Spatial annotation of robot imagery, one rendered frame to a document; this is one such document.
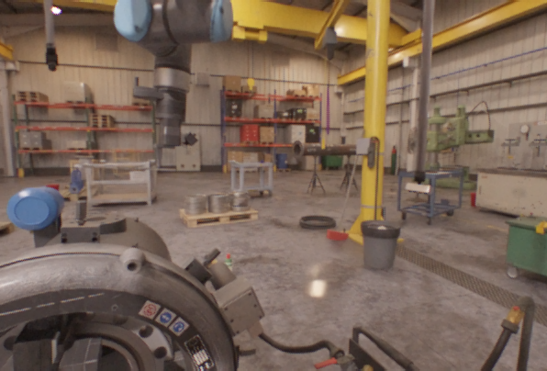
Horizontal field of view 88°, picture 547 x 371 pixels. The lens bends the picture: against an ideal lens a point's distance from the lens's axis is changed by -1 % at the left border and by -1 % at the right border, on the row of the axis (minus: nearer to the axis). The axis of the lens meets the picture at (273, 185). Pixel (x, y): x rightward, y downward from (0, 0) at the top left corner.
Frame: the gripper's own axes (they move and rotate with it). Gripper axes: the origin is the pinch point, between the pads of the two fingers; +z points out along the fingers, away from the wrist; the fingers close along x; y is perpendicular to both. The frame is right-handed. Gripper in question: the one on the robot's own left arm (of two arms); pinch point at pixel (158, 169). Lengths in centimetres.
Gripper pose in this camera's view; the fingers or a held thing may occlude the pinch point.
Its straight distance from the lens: 81.1
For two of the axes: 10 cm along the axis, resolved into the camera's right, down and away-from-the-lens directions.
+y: 8.6, 0.2, 5.0
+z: -0.7, 9.9, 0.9
